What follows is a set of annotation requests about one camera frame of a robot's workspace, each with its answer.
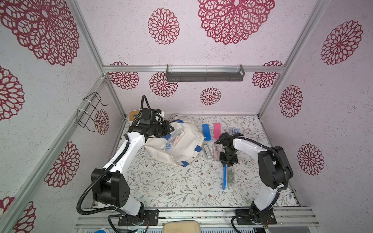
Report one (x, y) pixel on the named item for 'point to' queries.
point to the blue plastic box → (206, 132)
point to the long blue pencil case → (224, 176)
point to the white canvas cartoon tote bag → (180, 147)
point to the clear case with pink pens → (216, 148)
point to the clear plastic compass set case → (228, 129)
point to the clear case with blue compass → (236, 130)
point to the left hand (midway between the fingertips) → (174, 129)
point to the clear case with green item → (231, 176)
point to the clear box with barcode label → (208, 150)
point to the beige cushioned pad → (181, 226)
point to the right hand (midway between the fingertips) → (223, 163)
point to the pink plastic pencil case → (217, 130)
